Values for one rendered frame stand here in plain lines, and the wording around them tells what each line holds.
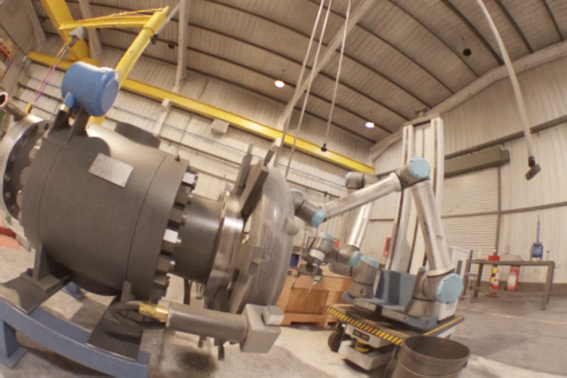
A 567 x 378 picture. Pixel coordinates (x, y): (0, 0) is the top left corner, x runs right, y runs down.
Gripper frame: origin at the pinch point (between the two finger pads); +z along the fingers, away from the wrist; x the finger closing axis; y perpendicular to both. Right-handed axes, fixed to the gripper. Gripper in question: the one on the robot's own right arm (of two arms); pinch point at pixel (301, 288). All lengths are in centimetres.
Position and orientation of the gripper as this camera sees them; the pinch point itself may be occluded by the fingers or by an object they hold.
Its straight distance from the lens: 127.1
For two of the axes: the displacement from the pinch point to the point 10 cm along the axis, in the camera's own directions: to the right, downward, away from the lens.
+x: -6.5, 1.7, 7.4
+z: -4.6, 6.9, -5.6
